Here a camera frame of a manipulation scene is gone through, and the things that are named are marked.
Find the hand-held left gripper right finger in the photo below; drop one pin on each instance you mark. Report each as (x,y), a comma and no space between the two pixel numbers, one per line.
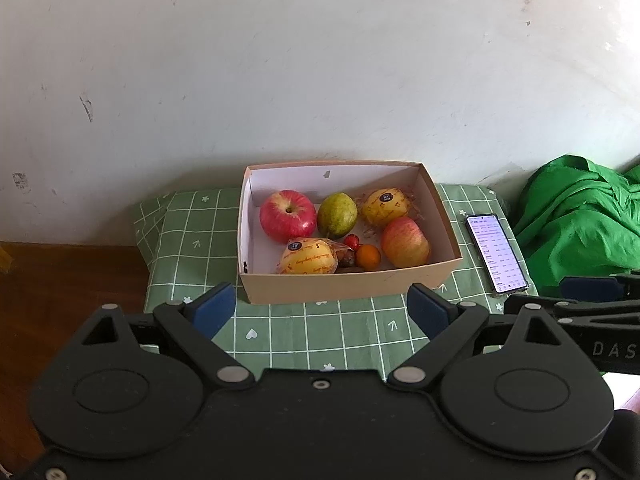
(429,310)

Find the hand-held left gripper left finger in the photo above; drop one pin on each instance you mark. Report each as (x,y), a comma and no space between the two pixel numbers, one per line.
(215,309)

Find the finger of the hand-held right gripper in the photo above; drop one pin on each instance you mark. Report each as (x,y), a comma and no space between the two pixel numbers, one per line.
(590,288)
(590,308)

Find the large striped red-yellow apple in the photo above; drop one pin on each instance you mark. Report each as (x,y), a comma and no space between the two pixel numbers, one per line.
(405,242)

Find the orange tangerine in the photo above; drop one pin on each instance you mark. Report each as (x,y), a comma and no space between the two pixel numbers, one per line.
(368,256)

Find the brown cardboard box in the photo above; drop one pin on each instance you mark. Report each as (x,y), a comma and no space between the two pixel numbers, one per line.
(350,285)

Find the dark red jujube date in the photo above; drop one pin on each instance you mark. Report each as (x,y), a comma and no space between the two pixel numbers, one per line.
(347,259)

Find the small red cherry tomato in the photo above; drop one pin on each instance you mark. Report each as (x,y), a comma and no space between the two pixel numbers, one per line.
(353,242)

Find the small yellow pear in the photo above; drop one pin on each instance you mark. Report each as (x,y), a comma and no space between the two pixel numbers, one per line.
(305,257)

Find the large yellow pear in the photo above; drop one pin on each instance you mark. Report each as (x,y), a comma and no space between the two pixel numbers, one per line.
(385,210)

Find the deep red apple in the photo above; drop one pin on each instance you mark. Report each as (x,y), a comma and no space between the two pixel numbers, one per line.
(288,215)

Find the green pear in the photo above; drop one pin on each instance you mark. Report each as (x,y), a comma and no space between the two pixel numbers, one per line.
(337,215)

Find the white floral cloth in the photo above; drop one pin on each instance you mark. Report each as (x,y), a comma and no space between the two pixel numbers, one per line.
(625,385)

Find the bright green cloth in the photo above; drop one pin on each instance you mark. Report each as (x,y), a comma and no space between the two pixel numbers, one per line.
(575,220)

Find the green checked tablecloth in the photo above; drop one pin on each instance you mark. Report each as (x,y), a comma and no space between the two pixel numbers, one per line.
(300,330)

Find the smartphone with lit screen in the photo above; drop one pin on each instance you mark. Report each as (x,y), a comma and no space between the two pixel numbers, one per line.
(497,255)

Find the yellow wooden furniture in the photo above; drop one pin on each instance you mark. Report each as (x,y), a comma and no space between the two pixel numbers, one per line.
(4,257)

